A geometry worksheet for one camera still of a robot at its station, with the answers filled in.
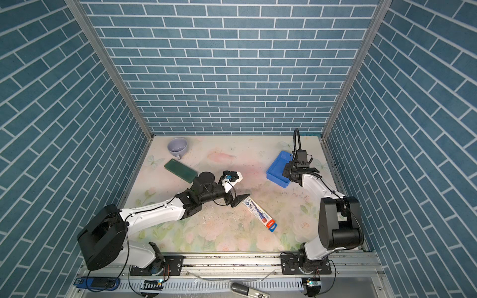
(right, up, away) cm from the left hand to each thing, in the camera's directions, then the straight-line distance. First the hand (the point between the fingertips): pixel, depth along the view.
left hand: (248, 186), depth 77 cm
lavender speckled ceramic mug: (-43, +18, +35) cm, 58 cm away
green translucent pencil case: (-38, +4, +28) cm, 47 cm away
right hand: (+21, +5, +17) cm, 28 cm away
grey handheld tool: (0, -35, -12) cm, 37 cm away
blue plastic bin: (+16, +4, +27) cm, 31 cm away
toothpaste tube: (+6, -15, +10) cm, 18 cm away
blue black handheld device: (-53, -33, -11) cm, 63 cm away
